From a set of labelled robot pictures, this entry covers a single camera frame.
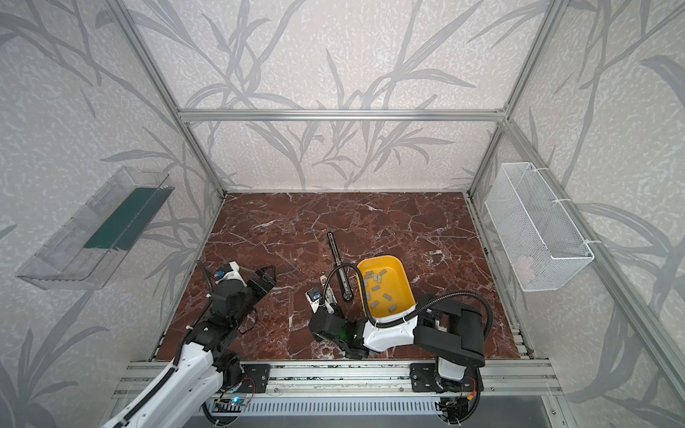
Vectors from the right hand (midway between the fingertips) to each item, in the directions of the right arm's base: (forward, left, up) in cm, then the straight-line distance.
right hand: (312, 304), depth 83 cm
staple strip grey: (+14, -23, -6) cm, 28 cm away
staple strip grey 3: (+3, -20, -8) cm, 22 cm away
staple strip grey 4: (+1, -26, -5) cm, 26 cm away
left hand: (+10, +13, +7) cm, 18 cm away
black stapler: (+6, -10, -3) cm, 12 cm away
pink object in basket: (+4, -61, +16) cm, 63 cm away
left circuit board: (-25, +20, -6) cm, 33 cm away
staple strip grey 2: (+5, -24, -6) cm, 25 cm away
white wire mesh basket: (+3, -57, +30) cm, 64 cm away
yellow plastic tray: (+7, -25, -5) cm, 26 cm away
